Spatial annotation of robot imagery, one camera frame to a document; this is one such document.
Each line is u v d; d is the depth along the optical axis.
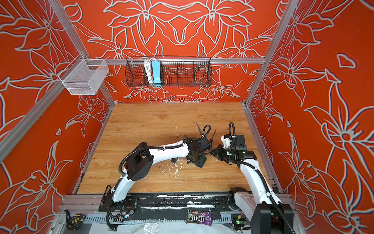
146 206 0.73
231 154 0.62
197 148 0.68
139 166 0.50
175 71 0.98
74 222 0.66
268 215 0.39
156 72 0.90
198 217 0.68
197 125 1.06
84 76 0.92
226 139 0.76
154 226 0.67
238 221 0.69
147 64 0.87
